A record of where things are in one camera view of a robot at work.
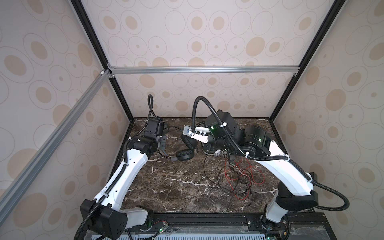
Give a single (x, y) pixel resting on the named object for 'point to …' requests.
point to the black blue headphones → (188, 154)
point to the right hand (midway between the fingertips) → (201, 129)
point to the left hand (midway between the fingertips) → (162, 135)
